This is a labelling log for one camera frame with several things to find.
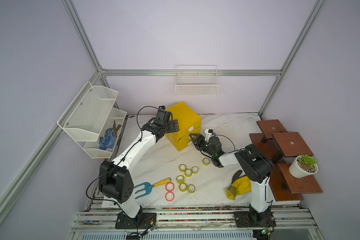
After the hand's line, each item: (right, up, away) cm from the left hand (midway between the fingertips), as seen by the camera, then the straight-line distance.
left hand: (169, 127), depth 86 cm
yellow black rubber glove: (+41, -33, -4) cm, 53 cm away
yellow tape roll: (+8, -26, +6) cm, 28 cm away
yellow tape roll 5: (+7, -31, 0) cm, 31 cm away
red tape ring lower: (+3, -39, -6) cm, 40 cm away
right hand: (+13, -7, +8) cm, 17 cm away
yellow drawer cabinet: (+12, +2, 0) cm, 12 cm away
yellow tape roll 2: (+11, -28, +3) cm, 30 cm away
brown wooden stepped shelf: (+59, -9, -10) cm, 61 cm away
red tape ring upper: (+2, -36, -3) cm, 36 cm away
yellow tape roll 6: (+8, -36, -4) cm, 37 cm away
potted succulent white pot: (+64, -18, -19) cm, 69 cm away
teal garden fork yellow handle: (-11, -34, -2) cm, 36 cm away
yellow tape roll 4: (+23, -22, +7) cm, 33 cm away
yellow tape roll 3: (+16, -27, +4) cm, 31 cm away
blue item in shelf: (-36, -9, +1) cm, 37 cm away
